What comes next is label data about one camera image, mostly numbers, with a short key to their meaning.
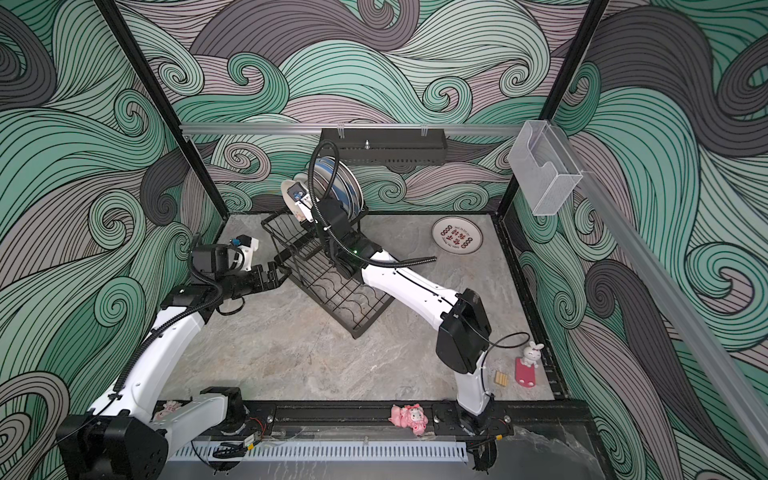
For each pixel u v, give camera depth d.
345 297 0.95
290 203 0.86
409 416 0.71
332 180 0.64
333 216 0.54
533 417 0.74
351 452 0.76
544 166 0.79
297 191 0.60
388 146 0.95
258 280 0.67
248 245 0.71
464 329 0.45
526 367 0.80
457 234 1.14
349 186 0.79
